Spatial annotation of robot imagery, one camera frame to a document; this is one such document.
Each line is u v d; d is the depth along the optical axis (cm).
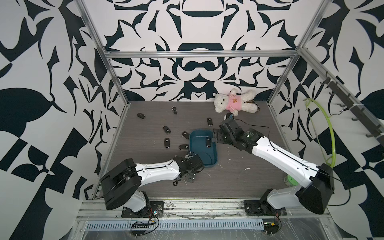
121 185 42
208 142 97
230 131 58
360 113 55
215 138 71
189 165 66
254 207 74
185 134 99
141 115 111
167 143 96
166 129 102
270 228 72
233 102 111
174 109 114
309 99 85
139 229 70
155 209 74
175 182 68
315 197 40
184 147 95
